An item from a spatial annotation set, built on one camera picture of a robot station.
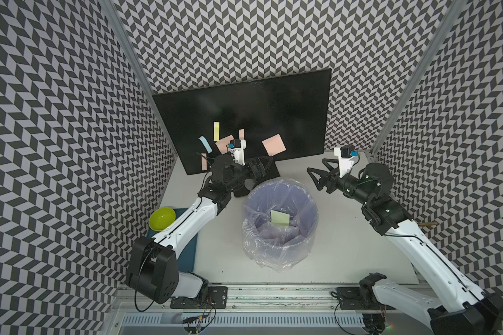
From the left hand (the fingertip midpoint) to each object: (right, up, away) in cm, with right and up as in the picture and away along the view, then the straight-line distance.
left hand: (265, 160), depth 76 cm
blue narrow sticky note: (-23, +6, +3) cm, 24 cm away
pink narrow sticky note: (-9, +10, +3) cm, 14 cm away
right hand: (+16, -3, -8) cm, 18 cm away
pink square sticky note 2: (-16, +7, +4) cm, 18 cm away
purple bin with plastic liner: (+2, -26, -16) cm, 30 cm away
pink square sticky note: (+3, +7, +6) cm, 10 cm away
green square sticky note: (+6, -22, +5) cm, 24 cm away
